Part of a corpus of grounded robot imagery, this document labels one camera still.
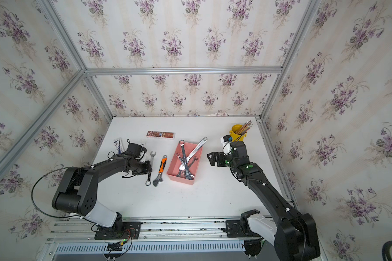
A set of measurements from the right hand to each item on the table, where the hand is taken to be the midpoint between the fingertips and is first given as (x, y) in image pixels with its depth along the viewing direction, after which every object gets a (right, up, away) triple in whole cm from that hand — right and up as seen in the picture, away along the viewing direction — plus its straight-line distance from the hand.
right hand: (217, 154), depth 82 cm
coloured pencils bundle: (+18, +13, +16) cm, 27 cm away
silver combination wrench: (-37, -17, +6) cm, 41 cm away
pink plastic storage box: (-24, -7, +10) cm, 27 cm away
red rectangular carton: (-36, +10, +26) cm, 45 cm away
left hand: (-37, -11, +10) cm, 39 cm away
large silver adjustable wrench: (-19, -8, +9) cm, 23 cm away
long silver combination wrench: (-16, -13, +7) cm, 21 cm away
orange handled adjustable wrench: (-31, -14, +7) cm, 35 cm away
